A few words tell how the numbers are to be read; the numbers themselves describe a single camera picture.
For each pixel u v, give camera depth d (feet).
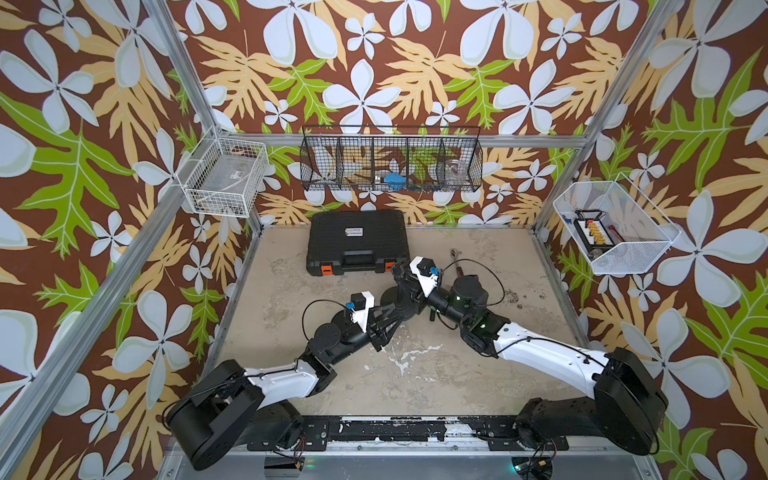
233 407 1.40
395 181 3.20
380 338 2.21
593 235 2.70
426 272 2.01
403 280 2.34
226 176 2.82
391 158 3.26
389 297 2.81
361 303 2.12
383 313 2.51
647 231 2.38
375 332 2.19
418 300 2.15
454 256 3.62
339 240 3.76
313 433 2.43
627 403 1.34
